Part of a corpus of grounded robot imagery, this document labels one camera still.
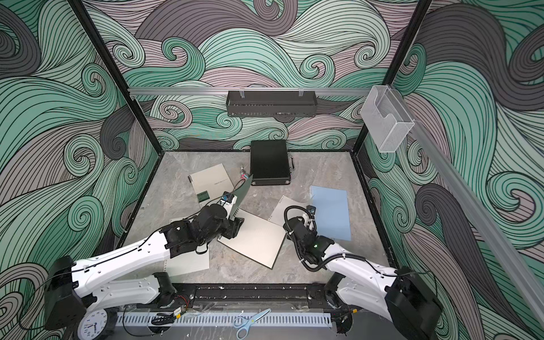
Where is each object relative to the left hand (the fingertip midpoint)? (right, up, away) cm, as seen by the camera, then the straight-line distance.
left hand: (237, 215), depth 76 cm
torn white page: (+15, -5, +22) cm, 27 cm away
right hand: (+21, -6, +9) cm, 24 cm away
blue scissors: (+3, -34, -7) cm, 35 cm away
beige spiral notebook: (-18, +9, +30) cm, 36 cm away
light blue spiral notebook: (+41, -2, +20) cm, 45 cm away
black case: (+12, +20, +32) cm, 39 cm away
